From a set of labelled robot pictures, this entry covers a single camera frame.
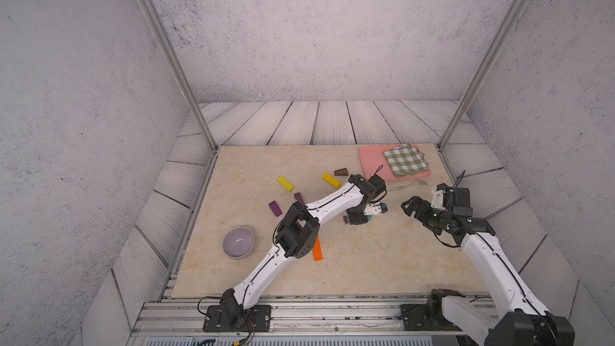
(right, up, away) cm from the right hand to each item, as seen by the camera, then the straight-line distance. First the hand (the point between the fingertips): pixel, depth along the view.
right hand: (414, 209), depth 82 cm
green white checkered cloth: (+9, +17, +33) cm, 38 cm away
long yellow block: (-45, +6, +23) cm, 51 cm away
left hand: (-17, -6, +12) cm, 21 cm away
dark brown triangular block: (-21, +11, +29) cm, 38 cm away
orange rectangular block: (-33, -16, +6) cm, 37 cm away
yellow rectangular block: (-26, +8, +26) cm, 38 cm away
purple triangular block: (-41, +2, +19) cm, 45 cm away
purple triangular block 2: (-21, -7, +14) cm, 26 cm away
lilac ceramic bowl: (-61, -13, +5) cm, 63 cm away
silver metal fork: (+13, +7, +26) cm, 30 cm away
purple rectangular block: (-50, -3, +16) cm, 52 cm away
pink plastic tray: (-6, +18, +37) cm, 41 cm away
